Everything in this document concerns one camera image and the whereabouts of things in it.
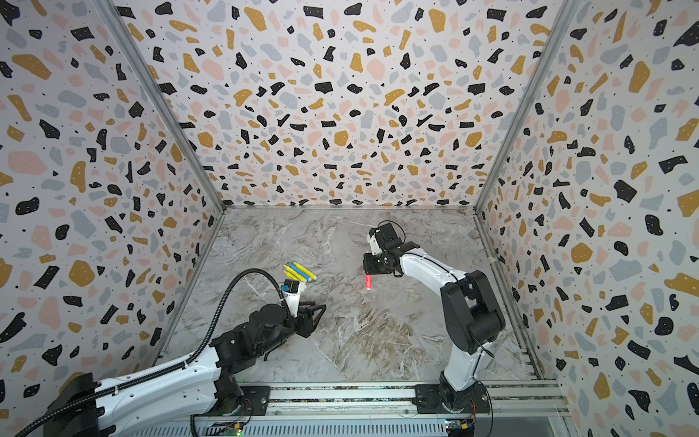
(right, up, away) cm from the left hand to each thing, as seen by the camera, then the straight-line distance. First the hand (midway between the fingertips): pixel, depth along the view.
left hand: (322, 303), depth 75 cm
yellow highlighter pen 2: (-15, +5, +24) cm, 29 cm away
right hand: (+11, +10, +16) cm, 22 cm away
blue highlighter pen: (-13, +6, +25) cm, 28 cm away
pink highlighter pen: (+13, +3, +16) cm, 21 cm away
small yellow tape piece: (+62, +9, +33) cm, 71 cm away
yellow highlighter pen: (-10, +5, +25) cm, 27 cm away
